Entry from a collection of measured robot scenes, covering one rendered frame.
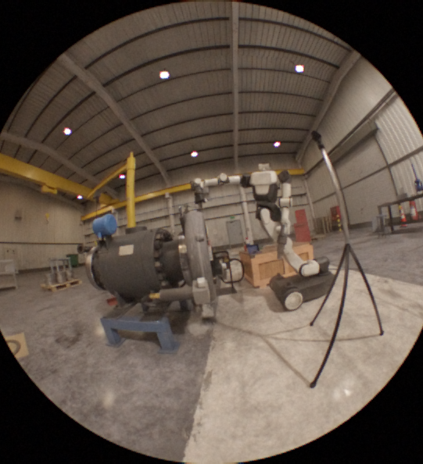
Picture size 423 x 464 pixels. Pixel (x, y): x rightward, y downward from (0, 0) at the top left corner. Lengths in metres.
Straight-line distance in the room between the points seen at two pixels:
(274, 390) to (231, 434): 0.29
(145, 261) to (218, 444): 1.08
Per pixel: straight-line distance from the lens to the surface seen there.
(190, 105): 9.43
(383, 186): 9.04
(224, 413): 0.78
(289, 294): 1.33
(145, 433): 0.81
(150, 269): 1.03
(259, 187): 1.47
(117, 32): 7.89
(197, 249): 0.85
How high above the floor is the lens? 0.70
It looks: 4 degrees up
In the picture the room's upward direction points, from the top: 9 degrees counter-clockwise
